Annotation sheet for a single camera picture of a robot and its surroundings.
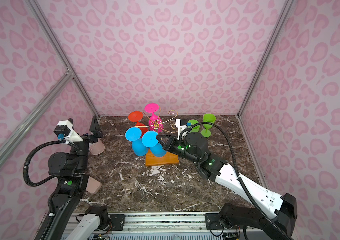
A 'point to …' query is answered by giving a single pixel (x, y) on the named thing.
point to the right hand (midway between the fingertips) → (155, 137)
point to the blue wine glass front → (149, 140)
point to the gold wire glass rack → (155, 124)
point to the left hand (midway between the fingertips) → (81, 116)
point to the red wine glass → (135, 116)
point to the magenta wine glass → (155, 122)
